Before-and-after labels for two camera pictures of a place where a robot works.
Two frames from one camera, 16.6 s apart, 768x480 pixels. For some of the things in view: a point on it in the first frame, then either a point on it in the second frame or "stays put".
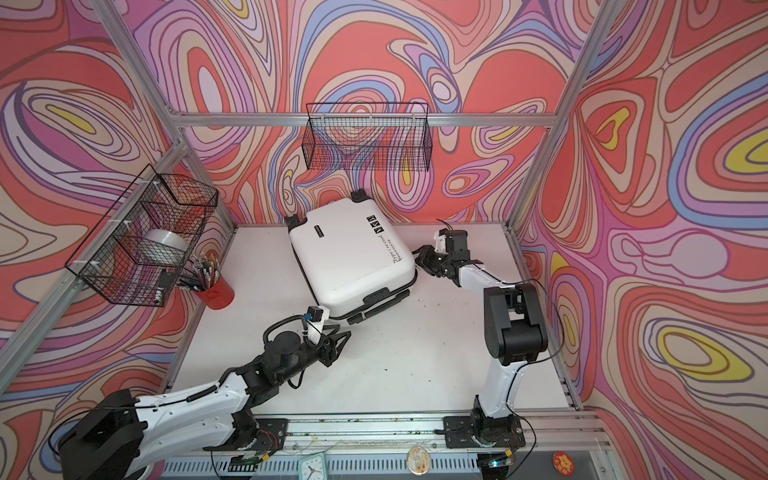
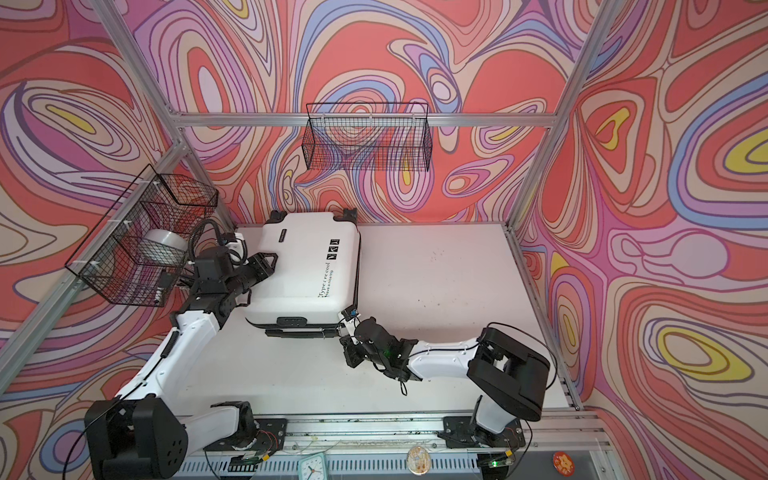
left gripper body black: (321, 354) -> (250, 274)
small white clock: (313, 467) stays put
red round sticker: (563, 463) stays put
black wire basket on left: (144, 239) stays put
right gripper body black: (434, 262) -> (356, 354)
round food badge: (418, 460) stays put
